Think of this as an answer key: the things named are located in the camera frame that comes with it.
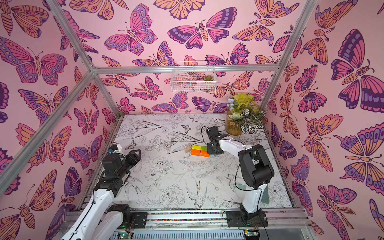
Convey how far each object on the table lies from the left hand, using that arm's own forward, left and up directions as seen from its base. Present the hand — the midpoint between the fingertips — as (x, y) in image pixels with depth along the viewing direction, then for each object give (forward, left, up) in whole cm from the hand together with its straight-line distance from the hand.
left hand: (139, 150), depth 83 cm
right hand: (+9, -43, -12) cm, 46 cm away
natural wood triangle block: (+9, -26, -12) cm, 30 cm away
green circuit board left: (-37, +3, -16) cm, 41 cm away
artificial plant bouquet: (+20, -61, +10) cm, 65 cm away
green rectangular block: (+11, -37, -14) cm, 41 cm away
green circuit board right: (-36, -59, -16) cm, 71 cm away
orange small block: (+8, -31, -14) cm, 35 cm away
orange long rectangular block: (+5, -37, -12) cm, 39 cm away
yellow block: (+11, -31, -14) cm, 36 cm away
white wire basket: (+43, -30, +19) cm, 56 cm away
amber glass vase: (+22, -56, -6) cm, 61 cm away
